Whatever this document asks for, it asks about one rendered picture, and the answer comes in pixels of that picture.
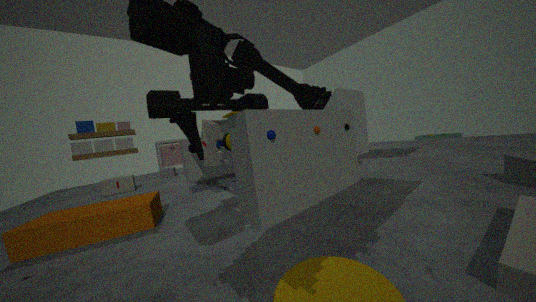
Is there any orange rectangular block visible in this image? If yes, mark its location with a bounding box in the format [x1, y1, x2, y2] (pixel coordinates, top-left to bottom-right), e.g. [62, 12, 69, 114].
[1, 191, 162, 263]

